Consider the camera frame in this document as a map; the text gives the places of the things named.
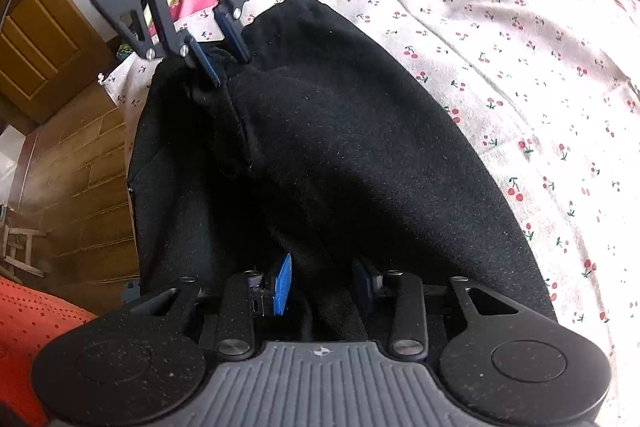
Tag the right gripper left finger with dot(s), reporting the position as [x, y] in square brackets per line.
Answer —
[251, 299]

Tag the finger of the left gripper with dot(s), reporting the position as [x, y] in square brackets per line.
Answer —
[231, 29]
[193, 54]

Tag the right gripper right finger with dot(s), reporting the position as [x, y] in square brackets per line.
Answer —
[393, 310]

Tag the black pants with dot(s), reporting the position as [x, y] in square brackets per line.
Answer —
[323, 148]

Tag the wooden door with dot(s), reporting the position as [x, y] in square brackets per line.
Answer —
[49, 53]

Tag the orange red cloth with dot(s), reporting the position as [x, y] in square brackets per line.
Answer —
[29, 319]

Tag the small wooden stool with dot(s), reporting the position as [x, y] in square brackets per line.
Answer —
[16, 252]

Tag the cherry print bed sheet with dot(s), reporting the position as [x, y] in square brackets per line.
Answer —
[547, 94]

